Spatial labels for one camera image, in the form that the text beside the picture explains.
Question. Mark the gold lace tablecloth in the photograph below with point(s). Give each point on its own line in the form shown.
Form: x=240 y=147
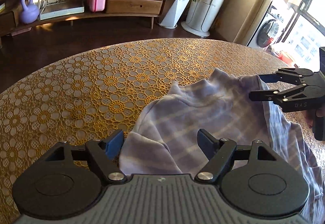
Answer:
x=89 y=95

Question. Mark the white flat box on shelf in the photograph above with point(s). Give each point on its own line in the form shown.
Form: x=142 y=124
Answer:
x=61 y=9

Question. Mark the person's right hand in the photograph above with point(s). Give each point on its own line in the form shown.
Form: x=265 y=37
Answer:
x=309 y=116

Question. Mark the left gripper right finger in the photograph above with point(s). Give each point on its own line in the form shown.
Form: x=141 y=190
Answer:
x=219 y=152

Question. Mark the pink small suitcase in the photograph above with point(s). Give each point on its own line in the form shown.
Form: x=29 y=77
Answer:
x=96 y=5

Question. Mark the lavender striped long-sleeve shirt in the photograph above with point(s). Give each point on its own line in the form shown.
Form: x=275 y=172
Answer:
x=164 y=138

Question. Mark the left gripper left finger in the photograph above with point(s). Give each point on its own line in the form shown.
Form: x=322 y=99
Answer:
x=101 y=154

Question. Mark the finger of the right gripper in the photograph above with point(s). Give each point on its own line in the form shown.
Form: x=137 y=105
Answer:
x=279 y=95
x=287 y=75

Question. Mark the purple kettlebell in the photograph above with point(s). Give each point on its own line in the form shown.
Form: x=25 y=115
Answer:
x=30 y=12

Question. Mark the washing machine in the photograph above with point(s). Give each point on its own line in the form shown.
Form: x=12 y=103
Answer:
x=271 y=27

